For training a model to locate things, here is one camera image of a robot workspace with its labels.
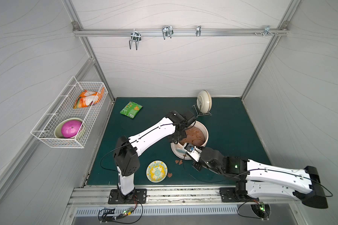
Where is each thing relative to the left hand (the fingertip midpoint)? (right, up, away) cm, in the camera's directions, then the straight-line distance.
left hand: (180, 140), depth 79 cm
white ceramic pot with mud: (+11, +2, +7) cm, 13 cm away
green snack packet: (-37, +18, +31) cm, 52 cm away
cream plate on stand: (+18, +23, +19) cm, 35 cm away
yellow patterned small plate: (-14, -19, +3) cm, 24 cm away
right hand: (+4, -3, -8) cm, 9 cm away
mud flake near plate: (-6, -21, +1) cm, 22 cm away
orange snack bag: (-48, +23, -7) cm, 54 cm away
